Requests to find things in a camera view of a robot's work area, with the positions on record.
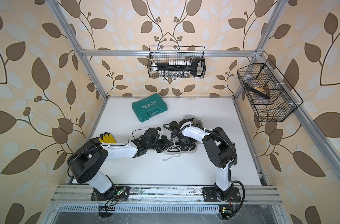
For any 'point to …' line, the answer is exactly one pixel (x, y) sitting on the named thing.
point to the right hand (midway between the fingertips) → (191, 145)
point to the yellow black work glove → (107, 137)
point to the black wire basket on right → (271, 97)
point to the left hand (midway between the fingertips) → (172, 141)
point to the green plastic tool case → (150, 106)
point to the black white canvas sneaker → (177, 148)
